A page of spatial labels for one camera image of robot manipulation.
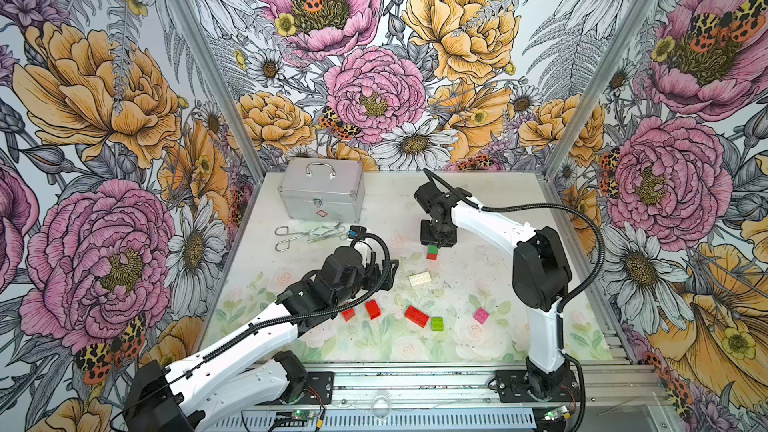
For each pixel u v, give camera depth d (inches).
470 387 30.0
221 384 17.4
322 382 29.5
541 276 20.6
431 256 38.3
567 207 45.2
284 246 40.0
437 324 32.8
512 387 29.0
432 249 37.8
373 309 33.8
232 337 18.3
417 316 33.4
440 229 31.1
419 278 36.1
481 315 33.6
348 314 32.8
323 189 37.7
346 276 22.2
